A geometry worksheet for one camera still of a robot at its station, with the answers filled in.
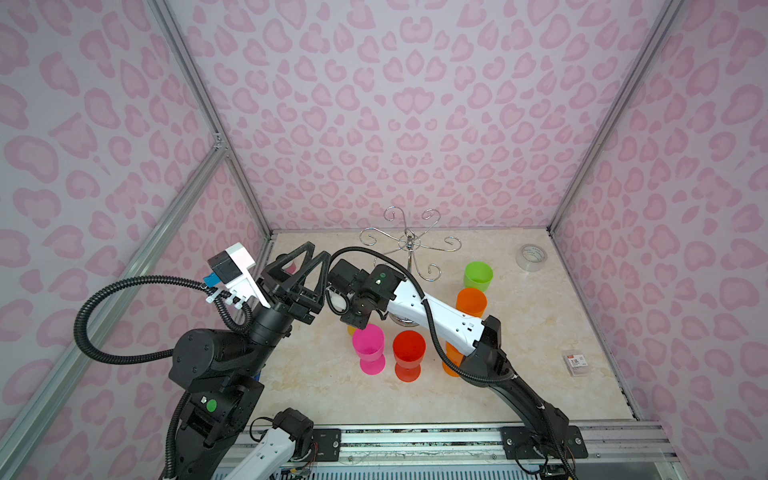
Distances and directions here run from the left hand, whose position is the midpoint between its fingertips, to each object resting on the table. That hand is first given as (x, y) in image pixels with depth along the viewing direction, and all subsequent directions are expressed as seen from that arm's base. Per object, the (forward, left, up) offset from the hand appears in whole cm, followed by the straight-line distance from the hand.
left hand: (318, 248), depth 44 cm
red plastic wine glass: (0, -14, -38) cm, 41 cm away
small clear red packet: (0, -62, -52) cm, 81 cm away
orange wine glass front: (+14, -32, -39) cm, 52 cm away
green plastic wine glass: (+25, -37, -43) cm, 62 cm away
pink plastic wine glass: (+4, -4, -45) cm, 46 cm away
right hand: (+11, 0, -38) cm, 39 cm away
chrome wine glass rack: (+21, -15, -23) cm, 35 cm away
